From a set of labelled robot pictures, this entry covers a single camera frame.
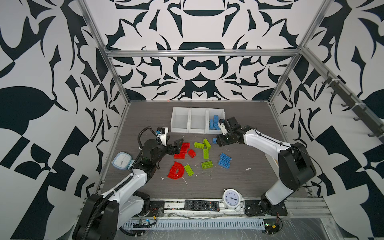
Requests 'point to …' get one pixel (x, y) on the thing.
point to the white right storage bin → (211, 112)
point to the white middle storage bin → (198, 120)
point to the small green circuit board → (271, 228)
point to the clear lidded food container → (122, 161)
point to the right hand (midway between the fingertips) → (221, 138)
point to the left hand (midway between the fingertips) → (175, 135)
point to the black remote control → (201, 205)
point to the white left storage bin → (180, 120)
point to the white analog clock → (232, 198)
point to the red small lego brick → (191, 153)
